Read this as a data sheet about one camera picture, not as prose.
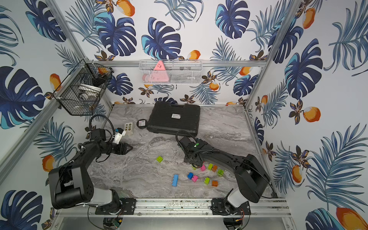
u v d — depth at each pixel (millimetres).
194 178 818
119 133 803
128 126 1033
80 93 905
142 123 1065
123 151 783
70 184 475
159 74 907
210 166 857
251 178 430
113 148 758
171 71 925
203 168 857
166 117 1033
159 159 899
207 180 815
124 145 799
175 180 815
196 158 603
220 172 857
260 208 761
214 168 861
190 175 851
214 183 814
